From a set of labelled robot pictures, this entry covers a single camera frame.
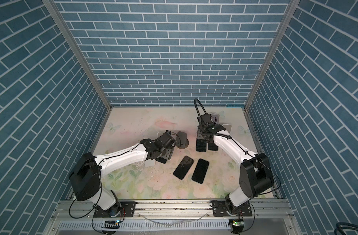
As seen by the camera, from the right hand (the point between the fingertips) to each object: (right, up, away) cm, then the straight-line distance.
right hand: (205, 134), depth 89 cm
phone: (+6, -10, +8) cm, 14 cm away
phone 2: (-2, -8, +7) cm, 11 cm away
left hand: (-21, -10, -4) cm, 24 cm away
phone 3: (-27, -15, -3) cm, 31 cm away
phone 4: (-13, -21, -1) cm, 25 cm away
